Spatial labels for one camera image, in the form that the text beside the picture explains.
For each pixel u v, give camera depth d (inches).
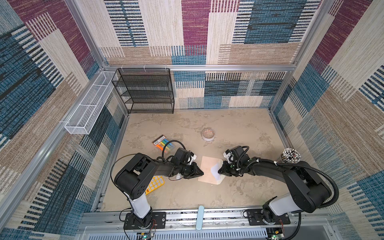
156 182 33.2
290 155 29.4
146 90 43.7
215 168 35.3
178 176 33.3
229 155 33.4
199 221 27.9
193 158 34.9
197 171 32.8
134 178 19.0
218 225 28.7
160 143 39.4
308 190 17.4
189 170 31.8
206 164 36.1
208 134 42.0
